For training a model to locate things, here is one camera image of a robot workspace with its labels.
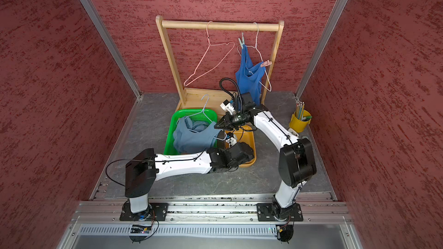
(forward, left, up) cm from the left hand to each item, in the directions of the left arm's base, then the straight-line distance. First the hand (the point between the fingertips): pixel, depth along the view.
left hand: (249, 156), depth 79 cm
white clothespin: (+2, +9, +10) cm, 13 cm away
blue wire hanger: (+4, +14, +9) cm, 17 cm away
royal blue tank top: (+36, 0, +19) cm, 40 cm away
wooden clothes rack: (+49, +36, -13) cm, 63 cm away
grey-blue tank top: (+11, +29, -1) cm, 31 cm away
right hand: (+9, +16, +9) cm, 20 cm away
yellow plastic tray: (+19, 0, -11) cm, 22 cm away
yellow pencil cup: (+25, -32, -3) cm, 41 cm away
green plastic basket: (+28, +21, -5) cm, 35 cm away
